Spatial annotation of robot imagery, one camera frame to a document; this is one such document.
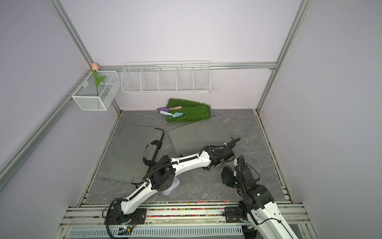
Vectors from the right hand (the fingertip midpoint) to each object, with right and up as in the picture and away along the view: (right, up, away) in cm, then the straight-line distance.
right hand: (226, 173), depth 80 cm
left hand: (-4, +4, +11) cm, 12 cm away
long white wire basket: (-38, +60, +24) cm, 75 cm away
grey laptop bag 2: (-20, +18, +20) cm, 33 cm away
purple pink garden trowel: (-40, +39, +40) cm, 69 cm away
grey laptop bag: (-55, +8, +12) cm, 57 cm away
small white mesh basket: (-76, +42, 0) cm, 87 cm away
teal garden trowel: (-34, +34, +34) cm, 59 cm away
